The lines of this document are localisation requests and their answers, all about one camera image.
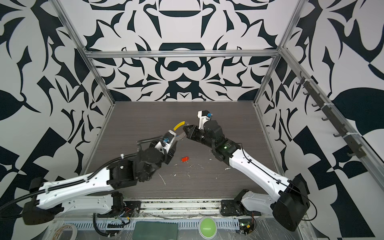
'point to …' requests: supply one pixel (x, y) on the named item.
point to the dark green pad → (155, 230)
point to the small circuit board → (246, 226)
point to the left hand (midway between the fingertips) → (170, 136)
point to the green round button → (207, 227)
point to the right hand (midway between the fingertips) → (183, 127)
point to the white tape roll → (75, 234)
